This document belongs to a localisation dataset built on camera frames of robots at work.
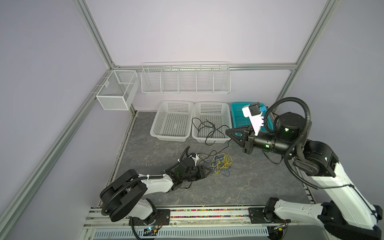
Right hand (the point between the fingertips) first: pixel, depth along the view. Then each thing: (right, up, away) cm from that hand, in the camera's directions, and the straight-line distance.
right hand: (226, 133), depth 50 cm
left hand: (-3, -25, +31) cm, 40 cm away
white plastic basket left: (-29, +6, +65) cm, 71 cm away
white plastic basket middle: (-1, +6, +62) cm, 62 cm away
